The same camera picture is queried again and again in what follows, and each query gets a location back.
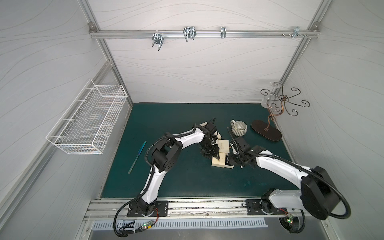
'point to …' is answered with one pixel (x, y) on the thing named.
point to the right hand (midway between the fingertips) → (230, 158)
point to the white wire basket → (86, 126)
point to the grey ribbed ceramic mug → (238, 128)
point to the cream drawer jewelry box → (217, 134)
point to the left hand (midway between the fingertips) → (216, 158)
